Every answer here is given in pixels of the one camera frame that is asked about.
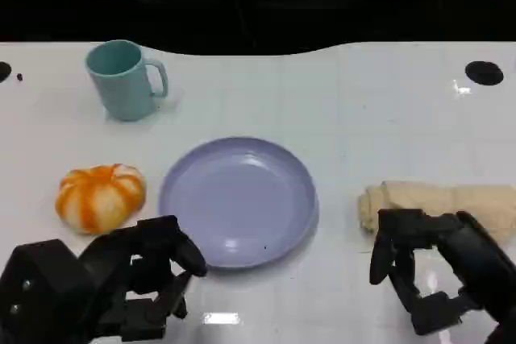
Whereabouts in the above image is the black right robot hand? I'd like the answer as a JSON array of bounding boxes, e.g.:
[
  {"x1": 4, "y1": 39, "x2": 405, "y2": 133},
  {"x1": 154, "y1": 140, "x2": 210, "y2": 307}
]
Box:
[{"x1": 369, "y1": 209, "x2": 516, "y2": 344}]

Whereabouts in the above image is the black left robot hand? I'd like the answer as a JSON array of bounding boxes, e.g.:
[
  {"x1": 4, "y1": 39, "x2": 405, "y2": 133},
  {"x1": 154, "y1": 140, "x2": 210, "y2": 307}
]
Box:
[{"x1": 79, "y1": 214, "x2": 209, "y2": 342}]

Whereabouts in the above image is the beige towel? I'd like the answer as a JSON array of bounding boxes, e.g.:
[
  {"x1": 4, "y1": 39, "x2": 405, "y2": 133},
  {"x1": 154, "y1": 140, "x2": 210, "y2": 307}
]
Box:
[{"x1": 357, "y1": 180, "x2": 516, "y2": 245}]

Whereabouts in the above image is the orange and white bread roll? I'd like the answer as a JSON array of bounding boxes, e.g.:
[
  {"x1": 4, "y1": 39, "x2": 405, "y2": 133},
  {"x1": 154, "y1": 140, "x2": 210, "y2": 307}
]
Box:
[{"x1": 55, "y1": 163, "x2": 147, "y2": 235}]

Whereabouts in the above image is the lilac plate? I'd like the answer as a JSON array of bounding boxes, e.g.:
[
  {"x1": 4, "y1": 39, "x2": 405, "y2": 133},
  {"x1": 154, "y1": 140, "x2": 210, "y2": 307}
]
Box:
[{"x1": 158, "y1": 136, "x2": 320, "y2": 271}]

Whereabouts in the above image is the pale green mug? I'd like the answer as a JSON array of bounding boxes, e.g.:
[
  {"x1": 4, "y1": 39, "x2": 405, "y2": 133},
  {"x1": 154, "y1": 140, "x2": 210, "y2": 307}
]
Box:
[{"x1": 85, "y1": 39, "x2": 169, "y2": 122}]

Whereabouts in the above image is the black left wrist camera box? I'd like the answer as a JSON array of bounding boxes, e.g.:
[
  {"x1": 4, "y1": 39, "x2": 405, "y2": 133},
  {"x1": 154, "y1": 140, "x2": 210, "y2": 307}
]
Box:
[{"x1": 0, "y1": 238, "x2": 96, "y2": 344}]

